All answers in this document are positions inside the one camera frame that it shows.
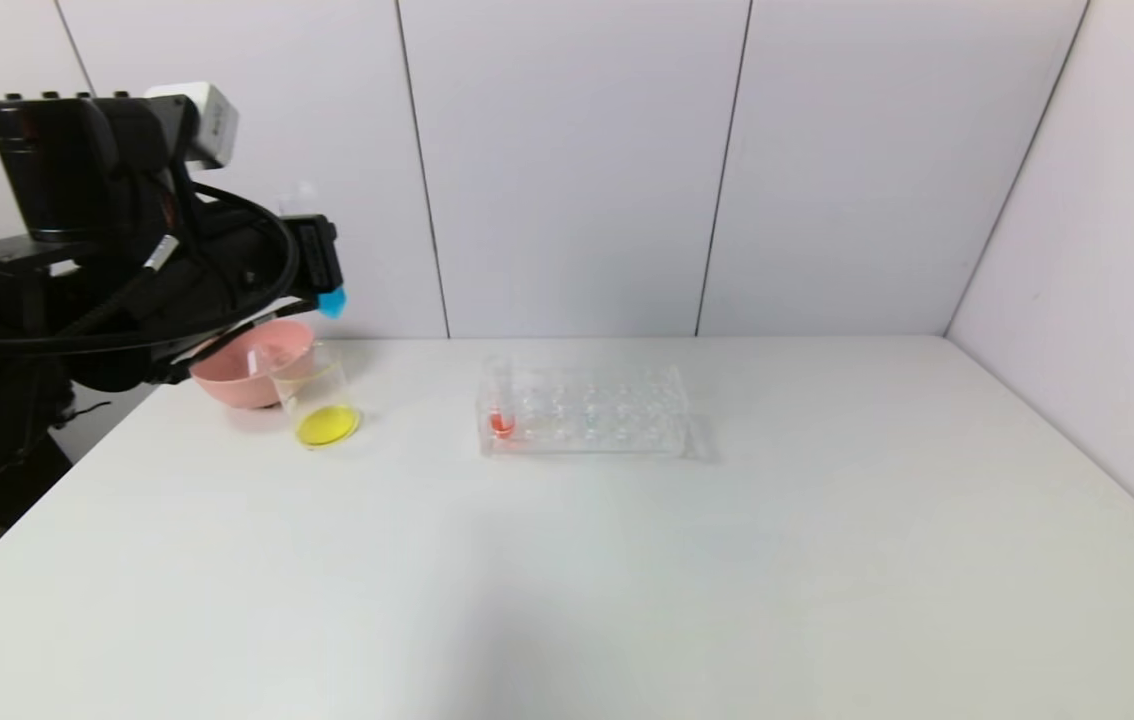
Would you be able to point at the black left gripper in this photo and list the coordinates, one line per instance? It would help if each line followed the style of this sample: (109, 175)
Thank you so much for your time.
(319, 256)

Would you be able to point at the test tube with blue pigment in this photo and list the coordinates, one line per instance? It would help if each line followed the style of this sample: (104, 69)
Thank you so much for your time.
(332, 302)

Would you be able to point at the test tube with yellow pigment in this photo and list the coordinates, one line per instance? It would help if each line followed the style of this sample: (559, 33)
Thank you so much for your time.
(261, 362)

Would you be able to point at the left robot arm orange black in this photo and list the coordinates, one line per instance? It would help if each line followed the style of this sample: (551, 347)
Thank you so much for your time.
(77, 170)

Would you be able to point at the clear glass beaker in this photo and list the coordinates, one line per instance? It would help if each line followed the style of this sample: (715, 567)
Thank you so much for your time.
(327, 425)

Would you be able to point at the test tube with red pigment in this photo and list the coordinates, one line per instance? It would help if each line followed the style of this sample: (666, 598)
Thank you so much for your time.
(502, 422)

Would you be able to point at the clear acrylic test tube rack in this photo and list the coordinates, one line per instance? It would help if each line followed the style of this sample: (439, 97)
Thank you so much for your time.
(587, 420)

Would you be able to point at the pink bowl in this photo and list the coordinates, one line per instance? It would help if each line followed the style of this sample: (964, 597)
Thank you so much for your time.
(247, 375)

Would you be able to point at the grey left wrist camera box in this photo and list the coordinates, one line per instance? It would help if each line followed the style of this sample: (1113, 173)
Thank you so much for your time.
(212, 120)

